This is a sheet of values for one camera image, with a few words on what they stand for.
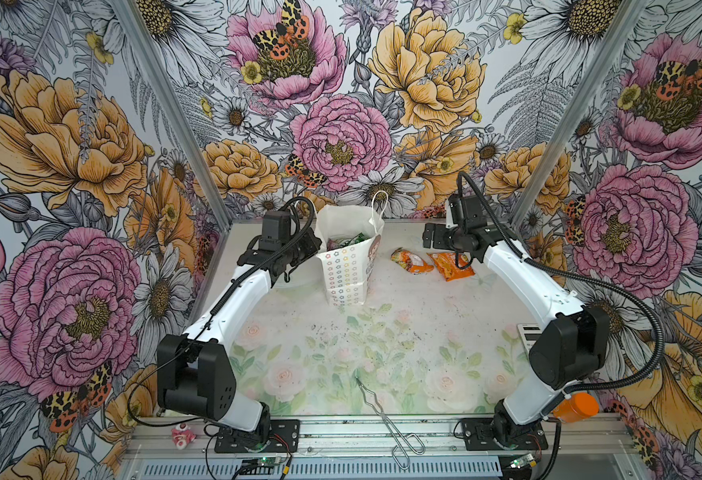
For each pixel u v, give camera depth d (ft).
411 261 3.33
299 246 2.37
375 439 2.49
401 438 2.45
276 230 2.09
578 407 2.27
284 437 2.43
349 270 2.79
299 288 3.32
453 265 2.44
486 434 2.41
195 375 1.40
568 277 1.61
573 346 1.47
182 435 2.35
